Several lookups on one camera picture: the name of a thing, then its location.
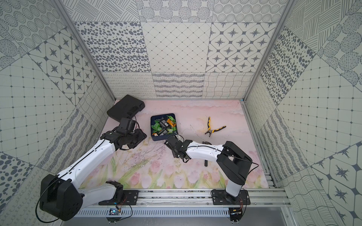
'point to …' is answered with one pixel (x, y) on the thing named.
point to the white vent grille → (155, 212)
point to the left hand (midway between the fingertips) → (144, 134)
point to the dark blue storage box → (162, 126)
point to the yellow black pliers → (211, 131)
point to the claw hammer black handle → (206, 161)
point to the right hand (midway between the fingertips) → (180, 148)
